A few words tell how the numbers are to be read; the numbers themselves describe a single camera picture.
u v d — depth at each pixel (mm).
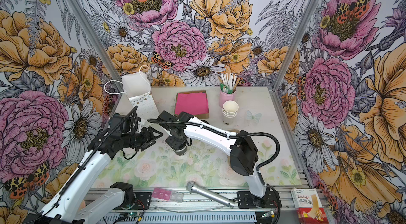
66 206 396
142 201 735
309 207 701
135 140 638
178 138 668
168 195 745
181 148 795
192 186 746
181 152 866
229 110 901
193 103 1088
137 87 971
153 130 701
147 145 694
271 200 730
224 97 1001
